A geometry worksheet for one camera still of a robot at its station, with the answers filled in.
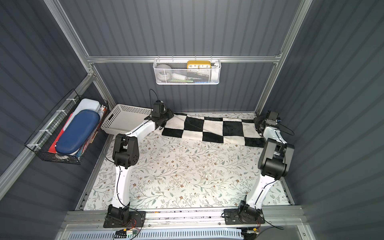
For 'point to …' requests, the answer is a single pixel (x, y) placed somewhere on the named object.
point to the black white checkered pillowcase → (235, 129)
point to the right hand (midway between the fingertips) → (260, 119)
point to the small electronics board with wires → (123, 233)
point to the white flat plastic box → (86, 104)
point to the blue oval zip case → (77, 131)
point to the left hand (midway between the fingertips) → (176, 112)
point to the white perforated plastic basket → (119, 119)
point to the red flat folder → (52, 148)
